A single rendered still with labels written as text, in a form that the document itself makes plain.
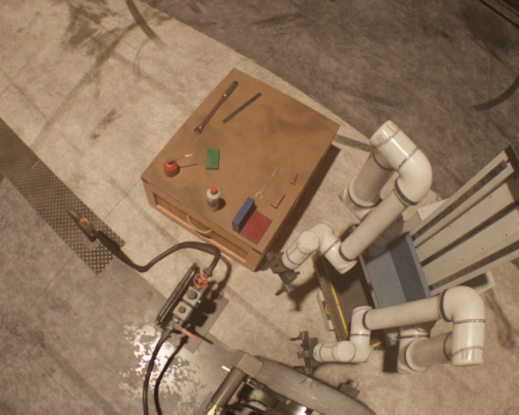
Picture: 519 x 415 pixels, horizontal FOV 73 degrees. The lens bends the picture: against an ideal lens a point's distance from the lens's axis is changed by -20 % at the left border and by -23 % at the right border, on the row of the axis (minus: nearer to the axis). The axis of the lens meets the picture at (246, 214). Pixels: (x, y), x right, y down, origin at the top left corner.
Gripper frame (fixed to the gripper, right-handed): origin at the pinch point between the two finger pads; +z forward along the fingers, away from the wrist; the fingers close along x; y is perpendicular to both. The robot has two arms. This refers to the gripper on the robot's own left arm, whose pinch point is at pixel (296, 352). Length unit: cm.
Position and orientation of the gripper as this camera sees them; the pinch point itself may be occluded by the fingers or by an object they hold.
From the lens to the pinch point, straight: 190.1
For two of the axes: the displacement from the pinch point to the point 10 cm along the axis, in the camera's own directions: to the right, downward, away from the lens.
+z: -4.9, 2.6, 8.3
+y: -8.6, -0.1, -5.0
